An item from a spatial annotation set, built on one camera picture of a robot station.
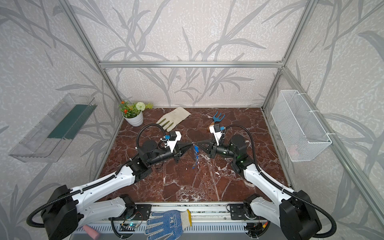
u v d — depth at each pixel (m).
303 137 0.61
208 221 0.72
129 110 0.99
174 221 0.71
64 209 0.39
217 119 1.14
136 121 1.03
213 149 0.63
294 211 0.40
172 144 0.61
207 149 0.67
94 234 0.67
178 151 0.62
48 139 0.65
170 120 1.11
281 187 0.45
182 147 0.65
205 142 0.68
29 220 0.39
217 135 0.65
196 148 0.69
